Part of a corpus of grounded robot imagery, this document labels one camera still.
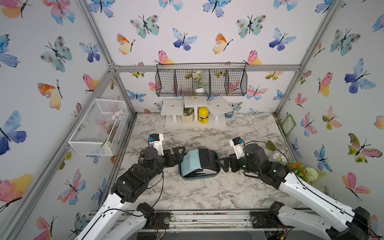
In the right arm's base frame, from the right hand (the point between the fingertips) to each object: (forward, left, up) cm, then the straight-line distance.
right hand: (224, 157), depth 73 cm
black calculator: (+3, +8, -8) cm, 11 cm away
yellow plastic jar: (+38, +11, -11) cm, 41 cm away
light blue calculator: (+1, +17, -9) cm, 19 cm away
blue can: (+45, -8, -17) cm, 49 cm away
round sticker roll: (+8, -34, -13) cm, 37 cm away
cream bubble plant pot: (+36, +23, -15) cm, 45 cm away
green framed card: (+39, -51, -19) cm, 67 cm away
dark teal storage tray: (-3, +9, -17) cm, 20 cm away
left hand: (-1, +21, +8) cm, 23 cm away
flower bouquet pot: (-4, -40, -6) cm, 41 cm away
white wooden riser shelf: (+36, +32, -6) cm, 49 cm away
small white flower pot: (+43, +14, +11) cm, 47 cm away
